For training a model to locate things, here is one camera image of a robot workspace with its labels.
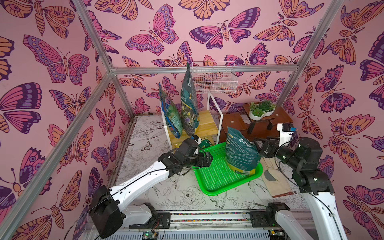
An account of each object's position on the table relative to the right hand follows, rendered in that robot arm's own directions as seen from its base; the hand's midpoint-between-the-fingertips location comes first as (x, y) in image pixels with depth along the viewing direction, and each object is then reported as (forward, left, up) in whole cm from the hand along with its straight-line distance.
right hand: (259, 137), depth 66 cm
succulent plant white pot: (+22, -6, -4) cm, 23 cm away
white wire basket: (+46, +17, +1) cm, 49 cm away
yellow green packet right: (+14, +23, -26) cm, 37 cm away
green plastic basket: (-6, +15, -33) cm, 36 cm away
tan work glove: (-5, -17, -33) cm, 37 cm away
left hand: (-2, +22, -14) cm, 26 cm away
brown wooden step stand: (+27, -15, -27) cm, 41 cm away
